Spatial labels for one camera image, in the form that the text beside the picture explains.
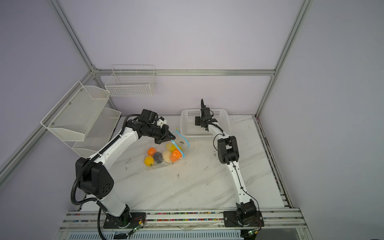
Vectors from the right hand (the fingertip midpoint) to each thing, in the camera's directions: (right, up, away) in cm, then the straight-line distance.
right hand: (199, 118), depth 114 cm
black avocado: (-26, -26, -25) cm, 44 cm away
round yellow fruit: (-31, -28, -24) cm, 49 cm away
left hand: (-14, -13, -35) cm, 40 cm away
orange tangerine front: (-31, -23, -22) cm, 44 cm away
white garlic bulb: (-20, -25, -25) cm, 41 cm away
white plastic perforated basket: (-8, -11, -3) cm, 13 cm away
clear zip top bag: (-14, -17, -11) cm, 25 cm away
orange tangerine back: (-14, -24, -31) cm, 41 cm away
